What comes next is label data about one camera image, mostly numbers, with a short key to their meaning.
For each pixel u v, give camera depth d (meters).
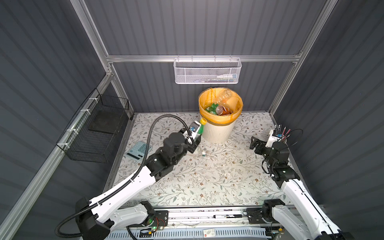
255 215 0.74
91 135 0.72
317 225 0.41
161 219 0.72
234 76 0.91
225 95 0.90
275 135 0.67
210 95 0.97
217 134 0.93
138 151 0.96
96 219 0.38
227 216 0.74
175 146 0.48
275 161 0.59
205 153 0.95
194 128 0.55
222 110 0.87
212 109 0.95
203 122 0.62
